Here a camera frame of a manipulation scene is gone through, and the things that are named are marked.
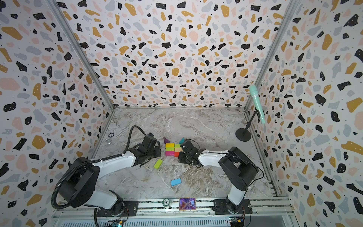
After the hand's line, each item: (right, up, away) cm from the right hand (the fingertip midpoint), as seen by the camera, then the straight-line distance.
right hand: (181, 158), depth 91 cm
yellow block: (-8, +8, +6) cm, 13 cm away
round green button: (-6, -16, -21) cm, 27 cm away
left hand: (-11, +6, -1) cm, 12 cm away
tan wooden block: (-2, +4, +4) cm, 7 cm away
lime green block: (-3, +7, +6) cm, 10 cm away
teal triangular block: (0, +10, +9) cm, 13 cm away
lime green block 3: (-15, -3, -2) cm, 15 cm away
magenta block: (-9, +2, +4) cm, 10 cm away
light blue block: (-3, -12, -8) cm, 14 cm away
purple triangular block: (-11, +10, +6) cm, 16 cm away
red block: (-3, +2, +4) cm, 5 cm away
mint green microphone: (+43, +42, -9) cm, 61 cm away
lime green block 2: (-8, +5, +4) cm, 10 cm away
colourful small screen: (+4, -20, -17) cm, 26 cm away
